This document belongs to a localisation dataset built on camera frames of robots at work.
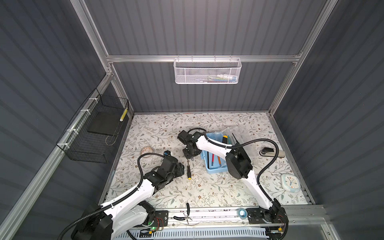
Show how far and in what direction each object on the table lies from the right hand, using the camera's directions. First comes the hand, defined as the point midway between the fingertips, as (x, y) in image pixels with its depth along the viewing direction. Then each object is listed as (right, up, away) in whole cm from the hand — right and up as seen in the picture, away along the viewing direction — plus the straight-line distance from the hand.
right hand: (190, 156), depth 97 cm
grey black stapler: (+52, +3, -1) cm, 52 cm away
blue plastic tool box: (+15, -3, -4) cm, 16 cm away
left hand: (-5, -4, -13) cm, 14 cm away
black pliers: (-2, -26, -22) cm, 35 cm away
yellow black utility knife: (+22, +11, -1) cm, 25 cm away
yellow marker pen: (-37, +26, -16) cm, 48 cm away
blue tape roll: (+27, -25, -22) cm, 43 cm away
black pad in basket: (-44, +21, -20) cm, 53 cm away
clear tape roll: (+57, -12, -15) cm, 60 cm away
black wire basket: (-49, +15, -25) cm, 57 cm away
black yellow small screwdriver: (-1, -8, -9) cm, 12 cm away
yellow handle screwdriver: (+28, +11, -6) cm, 31 cm away
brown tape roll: (-29, +4, +2) cm, 29 cm away
